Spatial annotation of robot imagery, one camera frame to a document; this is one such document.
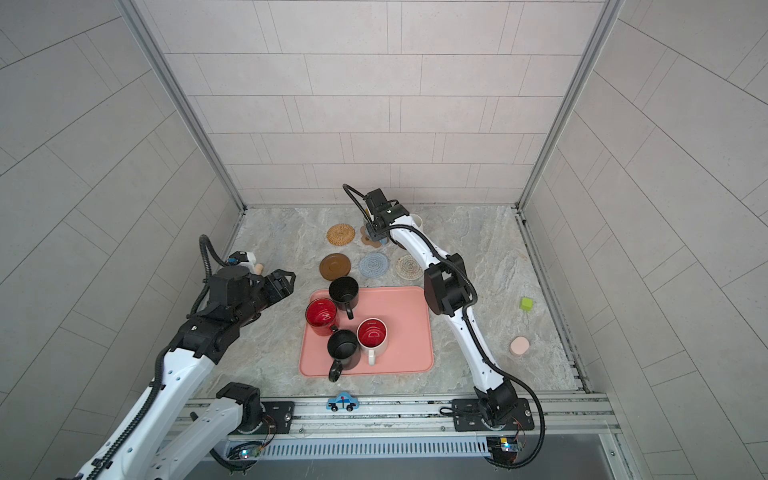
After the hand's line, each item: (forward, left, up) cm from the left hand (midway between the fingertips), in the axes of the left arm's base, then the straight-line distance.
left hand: (293, 274), depth 75 cm
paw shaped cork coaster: (+25, -15, -19) cm, 35 cm away
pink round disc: (-12, -60, -17) cm, 64 cm away
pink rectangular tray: (-13, -3, -18) cm, 23 cm away
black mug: (+4, -10, -17) cm, 20 cm away
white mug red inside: (-10, -20, -17) cm, 28 cm away
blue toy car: (-26, -14, -17) cm, 34 cm away
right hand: (+27, -20, -14) cm, 37 cm away
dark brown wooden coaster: (+14, -5, -19) cm, 24 cm away
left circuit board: (-36, +5, -15) cm, 39 cm away
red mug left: (-3, -4, -17) cm, 18 cm away
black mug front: (-13, -12, -17) cm, 24 cm away
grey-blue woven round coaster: (+15, -18, -19) cm, 30 cm away
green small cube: (0, -65, -17) cm, 68 cm away
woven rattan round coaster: (+28, -5, -20) cm, 35 cm away
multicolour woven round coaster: (+14, -30, -19) cm, 39 cm away
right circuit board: (-35, -51, -19) cm, 65 cm away
